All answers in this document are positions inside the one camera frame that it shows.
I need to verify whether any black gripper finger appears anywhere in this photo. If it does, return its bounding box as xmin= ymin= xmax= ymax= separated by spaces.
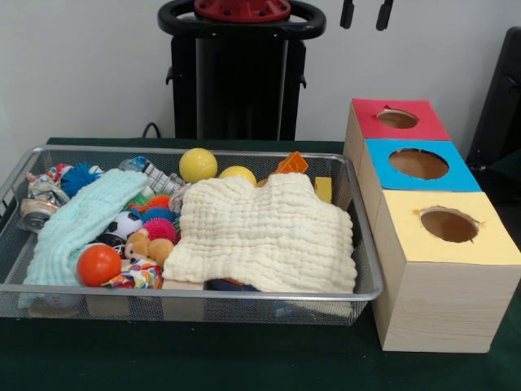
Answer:
xmin=375 ymin=0 xmax=394 ymax=32
xmin=339 ymin=0 xmax=356 ymax=29

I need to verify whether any wooden three-hole box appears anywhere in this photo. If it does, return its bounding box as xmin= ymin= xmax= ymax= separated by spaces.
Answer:
xmin=343 ymin=97 xmax=521 ymax=354

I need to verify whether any metal mesh bin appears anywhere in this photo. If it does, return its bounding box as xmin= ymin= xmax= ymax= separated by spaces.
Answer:
xmin=0 ymin=145 xmax=384 ymax=327

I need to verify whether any black flat panel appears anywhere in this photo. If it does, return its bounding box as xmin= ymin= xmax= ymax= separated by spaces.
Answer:
xmin=466 ymin=26 xmax=521 ymax=172

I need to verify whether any orange plastic toy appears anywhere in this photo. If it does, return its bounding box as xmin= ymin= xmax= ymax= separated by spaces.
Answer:
xmin=256 ymin=151 xmax=309 ymax=187

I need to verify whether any yellow block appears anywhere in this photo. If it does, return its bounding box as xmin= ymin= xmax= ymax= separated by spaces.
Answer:
xmin=314 ymin=176 xmax=334 ymax=204

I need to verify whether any plain yellow ball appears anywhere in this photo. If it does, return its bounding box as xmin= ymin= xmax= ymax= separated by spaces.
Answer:
xmin=218 ymin=165 xmax=258 ymax=188

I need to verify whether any yellow ball with seam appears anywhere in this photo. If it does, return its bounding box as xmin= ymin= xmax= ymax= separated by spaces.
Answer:
xmin=178 ymin=147 xmax=219 ymax=183

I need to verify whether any cream muslin cloth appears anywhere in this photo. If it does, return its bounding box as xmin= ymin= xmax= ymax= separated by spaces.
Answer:
xmin=161 ymin=172 xmax=357 ymax=294

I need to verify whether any pink spiky ball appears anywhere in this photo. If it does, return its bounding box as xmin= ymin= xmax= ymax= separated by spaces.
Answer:
xmin=142 ymin=217 xmax=180 ymax=244

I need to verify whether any brown plush toy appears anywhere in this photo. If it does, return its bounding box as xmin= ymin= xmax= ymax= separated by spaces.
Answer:
xmin=124 ymin=228 xmax=175 ymax=266

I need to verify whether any large blue spiky ball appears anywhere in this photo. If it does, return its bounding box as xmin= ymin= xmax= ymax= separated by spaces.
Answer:
xmin=59 ymin=162 xmax=106 ymax=200

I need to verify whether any mint green muslin cloth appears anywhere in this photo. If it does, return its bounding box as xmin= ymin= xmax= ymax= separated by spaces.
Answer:
xmin=18 ymin=168 xmax=150 ymax=309

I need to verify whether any orange ball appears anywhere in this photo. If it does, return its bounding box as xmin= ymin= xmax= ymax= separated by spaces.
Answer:
xmin=77 ymin=244 xmax=123 ymax=288

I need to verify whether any dark green table cloth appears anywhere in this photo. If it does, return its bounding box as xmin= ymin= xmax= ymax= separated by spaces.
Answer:
xmin=0 ymin=137 xmax=521 ymax=391

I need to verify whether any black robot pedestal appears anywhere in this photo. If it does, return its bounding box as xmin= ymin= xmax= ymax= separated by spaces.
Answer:
xmin=157 ymin=0 xmax=327 ymax=142

